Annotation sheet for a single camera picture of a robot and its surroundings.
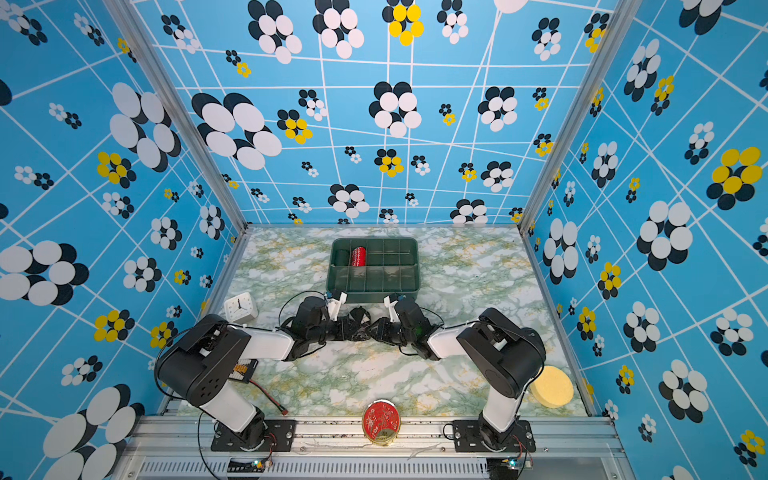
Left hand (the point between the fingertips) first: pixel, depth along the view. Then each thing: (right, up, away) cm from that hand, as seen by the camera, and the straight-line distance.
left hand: (362, 326), depth 91 cm
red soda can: (-2, +21, +13) cm, 25 cm away
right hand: (+2, -1, -2) cm, 3 cm away
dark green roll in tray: (-9, +21, +13) cm, 26 cm away
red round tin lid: (+7, -19, -18) cm, 27 cm away
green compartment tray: (+1, +16, +15) cm, 22 cm away
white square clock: (-39, +5, +3) cm, 40 cm away
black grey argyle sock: (-1, 0, -2) cm, 2 cm away
